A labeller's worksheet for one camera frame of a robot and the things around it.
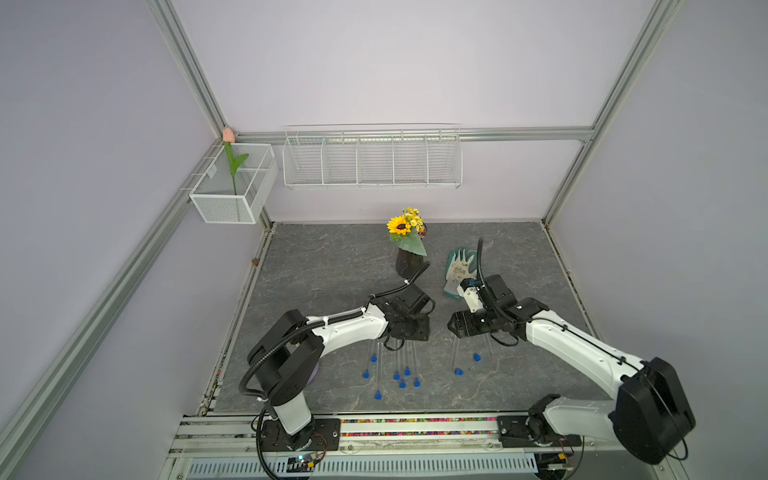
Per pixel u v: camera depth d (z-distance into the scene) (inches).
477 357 34.2
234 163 35.3
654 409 16.0
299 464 28.5
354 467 62.1
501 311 24.0
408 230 33.8
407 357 33.8
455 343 35.0
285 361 17.9
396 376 32.5
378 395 31.7
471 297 30.5
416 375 32.5
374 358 33.8
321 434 29.1
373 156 39.4
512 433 29.0
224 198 31.0
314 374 32.5
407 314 26.6
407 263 41.6
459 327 29.7
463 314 29.2
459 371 32.8
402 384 32.2
